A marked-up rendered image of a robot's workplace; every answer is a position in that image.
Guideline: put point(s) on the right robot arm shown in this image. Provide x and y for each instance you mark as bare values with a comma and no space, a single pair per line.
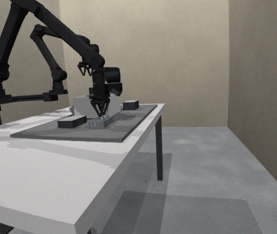
19,9

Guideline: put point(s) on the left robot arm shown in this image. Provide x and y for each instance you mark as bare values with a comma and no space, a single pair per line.
57,74

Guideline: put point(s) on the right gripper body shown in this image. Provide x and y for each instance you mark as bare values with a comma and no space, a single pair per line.
98,98

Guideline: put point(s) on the grey flat rectangular mat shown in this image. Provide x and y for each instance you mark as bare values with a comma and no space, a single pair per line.
125,122

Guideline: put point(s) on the grey tube rack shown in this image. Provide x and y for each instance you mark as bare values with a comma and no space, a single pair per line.
100,123

